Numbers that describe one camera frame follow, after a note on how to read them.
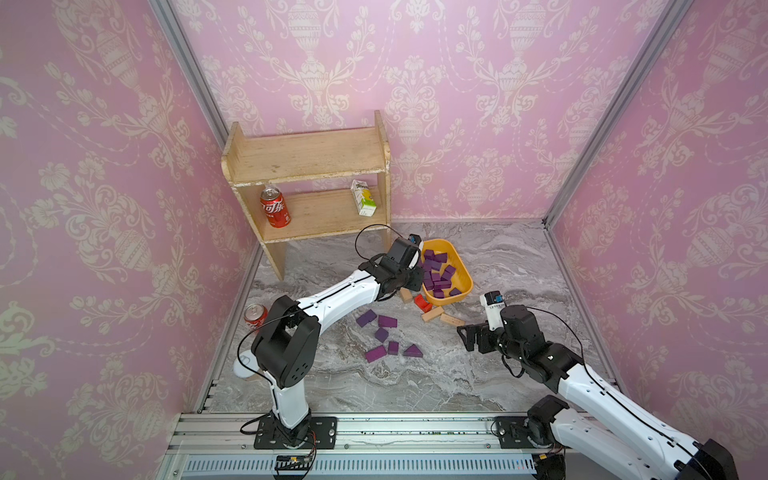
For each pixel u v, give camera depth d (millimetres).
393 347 873
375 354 873
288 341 470
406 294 973
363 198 917
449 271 1034
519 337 614
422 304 961
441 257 1084
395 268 681
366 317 945
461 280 1021
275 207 833
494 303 715
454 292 990
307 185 1140
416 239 803
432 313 948
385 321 929
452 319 923
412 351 856
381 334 908
